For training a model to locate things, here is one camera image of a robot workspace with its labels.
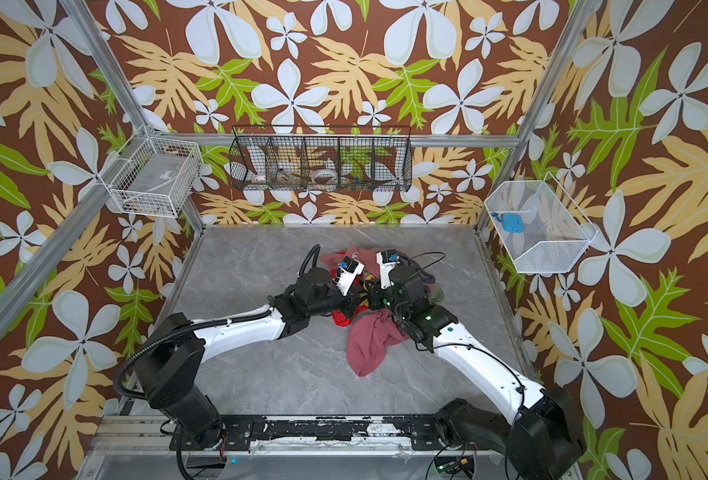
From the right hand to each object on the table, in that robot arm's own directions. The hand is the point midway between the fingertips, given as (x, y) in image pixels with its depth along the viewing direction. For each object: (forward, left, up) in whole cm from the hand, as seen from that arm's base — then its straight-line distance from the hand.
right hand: (366, 282), depth 79 cm
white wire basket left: (+28, +60, +14) cm, 68 cm away
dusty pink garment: (+10, -1, -1) cm, 10 cm away
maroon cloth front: (-9, -1, -14) cm, 17 cm away
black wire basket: (+41, +13, +12) cm, 45 cm away
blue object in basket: (+17, -43, +5) cm, 47 cm away
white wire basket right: (+9, -51, +9) cm, 52 cm away
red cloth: (-3, +7, -17) cm, 18 cm away
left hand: (-1, -1, -2) cm, 2 cm away
